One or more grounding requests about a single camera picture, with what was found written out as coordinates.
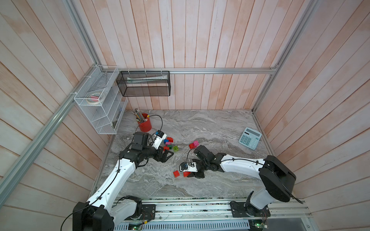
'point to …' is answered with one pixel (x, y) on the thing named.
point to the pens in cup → (139, 117)
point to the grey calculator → (250, 138)
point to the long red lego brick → (191, 146)
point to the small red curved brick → (165, 147)
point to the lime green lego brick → (175, 148)
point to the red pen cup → (145, 125)
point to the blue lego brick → (165, 140)
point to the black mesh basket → (143, 83)
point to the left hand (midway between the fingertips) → (166, 153)
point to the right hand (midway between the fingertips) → (188, 170)
